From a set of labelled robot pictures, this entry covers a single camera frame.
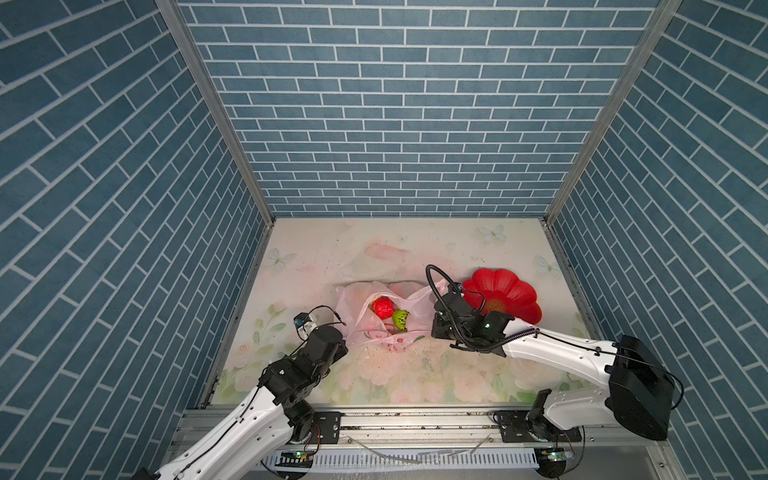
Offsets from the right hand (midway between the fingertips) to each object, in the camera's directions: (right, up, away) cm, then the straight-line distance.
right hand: (429, 320), depth 84 cm
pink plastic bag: (-19, -2, +1) cm, 19 cm away
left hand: (-24, -5, -2) cm, 24 cm away
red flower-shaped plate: (+27, +5, +15) cm, 31 cm away
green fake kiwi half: (-8, 0, +3) cm, 9 cm away
